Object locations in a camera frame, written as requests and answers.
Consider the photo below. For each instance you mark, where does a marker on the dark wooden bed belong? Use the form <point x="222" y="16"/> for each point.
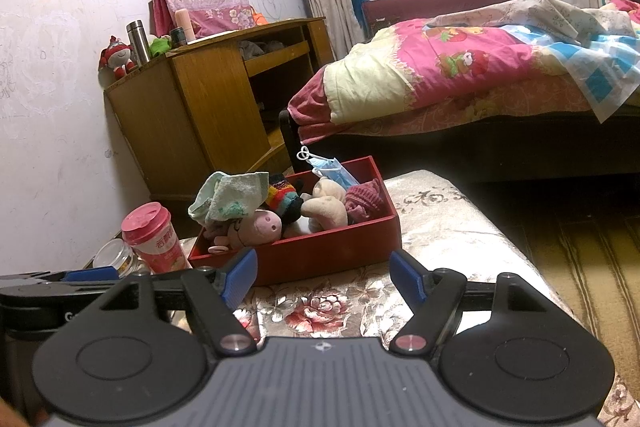
<point x="450" y="152"/>

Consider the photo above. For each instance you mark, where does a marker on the striped floor rug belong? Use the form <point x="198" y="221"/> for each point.
<point x="590" y="282"/>

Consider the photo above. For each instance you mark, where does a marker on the pale floral quilt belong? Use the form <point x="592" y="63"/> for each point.
<point x="540" y="14"/>

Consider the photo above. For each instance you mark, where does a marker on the maroon knit hat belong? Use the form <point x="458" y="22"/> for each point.
<point x="367" y="199"/>

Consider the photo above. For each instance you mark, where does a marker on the light green towel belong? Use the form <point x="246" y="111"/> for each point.
<point x="235" y="199"/>

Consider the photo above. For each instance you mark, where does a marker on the green plush toy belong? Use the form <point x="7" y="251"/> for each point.
<point x="160" y="46"/>

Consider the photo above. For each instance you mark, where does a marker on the red cardboard box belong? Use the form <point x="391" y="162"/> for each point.
<point x="325" y="252"/>

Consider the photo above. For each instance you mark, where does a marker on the peach pink bottle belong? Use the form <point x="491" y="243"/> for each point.
<point x="184" y="26"/>

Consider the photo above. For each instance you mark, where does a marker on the beige plush toy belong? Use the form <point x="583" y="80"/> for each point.
<point x="327" y="207"/>

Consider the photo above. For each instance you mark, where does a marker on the clear glass jar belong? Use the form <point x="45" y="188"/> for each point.
<point x="117" y="257"/>

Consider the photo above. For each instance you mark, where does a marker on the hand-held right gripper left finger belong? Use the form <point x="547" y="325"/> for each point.
<point x="240" y="279"/>

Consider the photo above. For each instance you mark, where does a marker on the small dark jar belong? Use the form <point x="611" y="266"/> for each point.
<point x="177" y="38"/>

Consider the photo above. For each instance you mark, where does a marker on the steel thermos flask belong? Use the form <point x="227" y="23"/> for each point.
<point x="137" y="42"/>

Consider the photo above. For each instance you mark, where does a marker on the wooden cabinet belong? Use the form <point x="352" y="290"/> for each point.
<point x="190" y="107"/>

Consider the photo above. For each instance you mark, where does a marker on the pink lace dust cover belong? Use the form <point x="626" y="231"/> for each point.
<point x="210" y="2"/>

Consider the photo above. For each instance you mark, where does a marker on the pink paper cup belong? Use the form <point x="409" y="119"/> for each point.
<point x="155" y="247"/>

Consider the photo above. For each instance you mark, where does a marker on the grey cloth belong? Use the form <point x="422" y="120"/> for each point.
<point x="252" y="49"/>

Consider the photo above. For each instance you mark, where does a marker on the pink pig plush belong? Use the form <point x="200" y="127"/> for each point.
<point x="260" y="224"/>

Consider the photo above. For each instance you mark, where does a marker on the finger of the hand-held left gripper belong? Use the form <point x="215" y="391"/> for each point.
<point x="92" y="274"/>

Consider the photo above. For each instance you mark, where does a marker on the red white doll plush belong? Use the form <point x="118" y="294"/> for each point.
<point x="117" y="57"/>

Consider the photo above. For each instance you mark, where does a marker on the small orange object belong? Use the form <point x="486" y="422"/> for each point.
<point x="257" y="17"/>

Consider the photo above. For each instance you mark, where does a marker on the pink cartoon quilt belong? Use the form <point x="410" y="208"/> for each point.
<point x="400" y="57"/>

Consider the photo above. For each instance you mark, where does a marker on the blue face mask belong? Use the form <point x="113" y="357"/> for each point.
<point x="332" y="169"/>

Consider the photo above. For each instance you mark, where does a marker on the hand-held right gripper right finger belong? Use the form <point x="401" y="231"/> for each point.
<point x="407" y="277"/>

